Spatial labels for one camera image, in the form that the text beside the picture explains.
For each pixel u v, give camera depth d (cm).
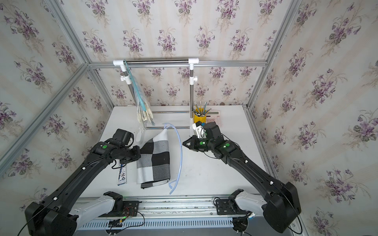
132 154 68
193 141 64
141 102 74
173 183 70
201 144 64
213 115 111
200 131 70
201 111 104
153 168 78
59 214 37
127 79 78
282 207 37
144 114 88
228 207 73
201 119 101
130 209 72
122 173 84
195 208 75
